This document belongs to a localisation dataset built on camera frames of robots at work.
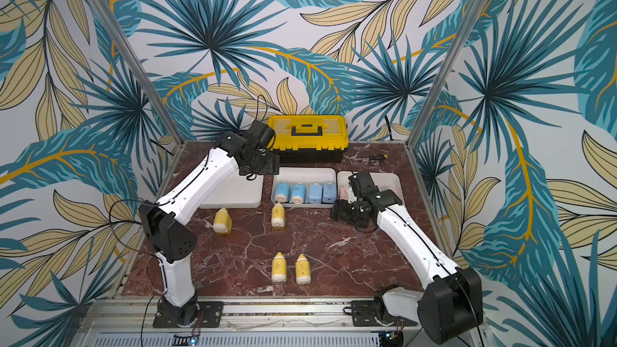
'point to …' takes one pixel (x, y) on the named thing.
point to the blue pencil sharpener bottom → (315, 193)
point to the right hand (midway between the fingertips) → (340, 216)
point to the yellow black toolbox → (309, 138)
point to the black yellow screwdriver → (378, 157)
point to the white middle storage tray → (306, 175)
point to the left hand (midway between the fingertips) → (266, 172)
